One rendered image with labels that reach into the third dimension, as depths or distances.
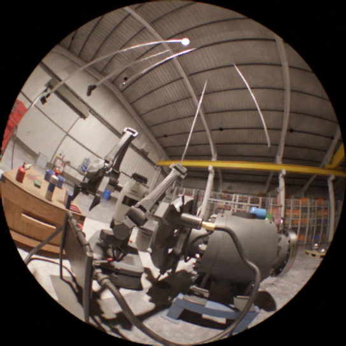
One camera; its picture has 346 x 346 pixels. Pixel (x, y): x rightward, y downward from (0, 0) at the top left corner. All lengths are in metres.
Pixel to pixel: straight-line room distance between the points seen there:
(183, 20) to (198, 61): 2.98
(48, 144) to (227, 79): 11.81
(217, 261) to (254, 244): 0.25
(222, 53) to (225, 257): 7.86
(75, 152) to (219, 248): 8.82
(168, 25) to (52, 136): 9.53
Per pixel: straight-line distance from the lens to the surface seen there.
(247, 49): 7.85
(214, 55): 7.70
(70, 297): 0.92
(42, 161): 6.49
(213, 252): 0.77
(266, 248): 0.84
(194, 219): 0.63
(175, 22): 8.06
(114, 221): 1.05
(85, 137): 9.10
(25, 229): 1.12
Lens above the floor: 0.78
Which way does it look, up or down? 20 degrees up
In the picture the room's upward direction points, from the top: 19 degrees clockwise
